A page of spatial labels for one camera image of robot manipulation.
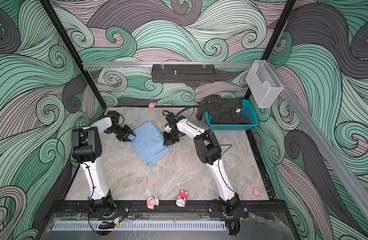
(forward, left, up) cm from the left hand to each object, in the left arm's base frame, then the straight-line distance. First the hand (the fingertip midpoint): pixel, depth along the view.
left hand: (134, 134), depth 99 cm
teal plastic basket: (+18, -82, +6) cm, 84 cm away
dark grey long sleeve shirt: (+21, -62, +4) cm, 65 cm away
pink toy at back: (+29, -8, 0) cm, 31 cm away
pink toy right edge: (-34, -72, -1) cm, 80 cm away
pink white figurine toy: (-40, -18, +1) cm, 44 cm away
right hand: (-6, -21, 0) cm, 22 cm away
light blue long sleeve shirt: (-7, -11, +2) cm, 13 cm away
